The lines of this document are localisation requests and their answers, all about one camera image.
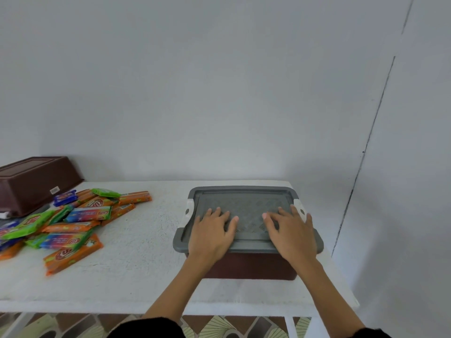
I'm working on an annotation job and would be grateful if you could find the person's left hand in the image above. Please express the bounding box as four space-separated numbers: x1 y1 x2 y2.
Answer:
188 207 240 259

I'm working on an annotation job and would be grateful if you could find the person's right hand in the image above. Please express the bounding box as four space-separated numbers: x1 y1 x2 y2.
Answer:
262 204 318 264

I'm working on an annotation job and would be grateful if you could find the brown plastic box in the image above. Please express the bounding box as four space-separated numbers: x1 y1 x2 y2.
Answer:
185 199 307 281

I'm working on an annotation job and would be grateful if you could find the pile of colourful soap packets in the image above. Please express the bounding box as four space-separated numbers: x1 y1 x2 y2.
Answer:
0 188 153 277

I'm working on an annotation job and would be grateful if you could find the brown storage box with sticker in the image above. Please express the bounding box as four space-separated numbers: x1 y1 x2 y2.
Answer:
0 156 85 219

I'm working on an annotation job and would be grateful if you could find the person's left forearm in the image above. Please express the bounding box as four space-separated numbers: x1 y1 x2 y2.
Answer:
105 255 226 338

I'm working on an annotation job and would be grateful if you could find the person's right forearm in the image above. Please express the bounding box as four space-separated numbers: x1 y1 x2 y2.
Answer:
295 256 392 338

